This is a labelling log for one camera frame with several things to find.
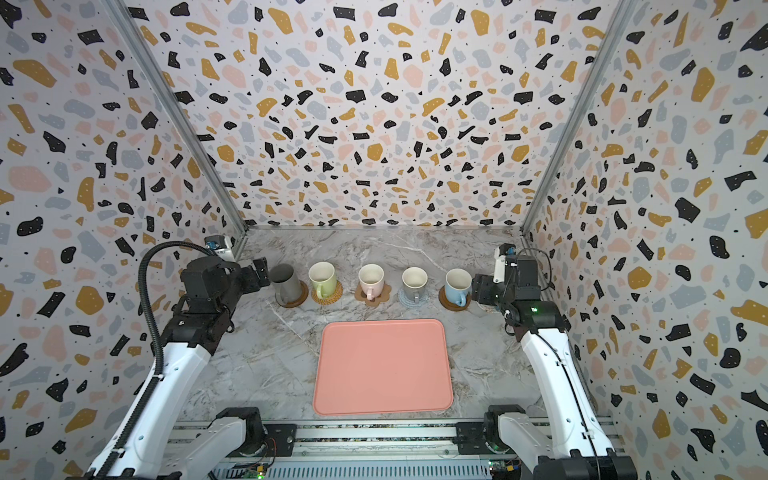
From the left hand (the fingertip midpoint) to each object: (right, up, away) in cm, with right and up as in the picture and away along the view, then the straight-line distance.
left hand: (243, 257), depth 73 cm
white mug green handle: (+14, -7, +20) cm, 26 cm away
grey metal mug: (+3, -8, +18) cm, 20 cm away
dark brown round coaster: (+5, -15, +27) cm, 31 cm away
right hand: (+60, -5, +4) cm, 60 cm away
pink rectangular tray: (+33, -31, +12) cm, 47 cm away
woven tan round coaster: (+15, -14, +27) cm, 34 cm away
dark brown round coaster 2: (+55, -16, +24) cm, 62 cm away
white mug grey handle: (+43, -8, +25) cm, 50 cm away
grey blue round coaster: (+41, -16, +27) cm, 52 cm away
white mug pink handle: (+28, -7, +26) cm, 39 cm away
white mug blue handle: (+57, -9, +24) cm, 62 cm away
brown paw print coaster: (+30, -15, +26) cm, 42 cm away
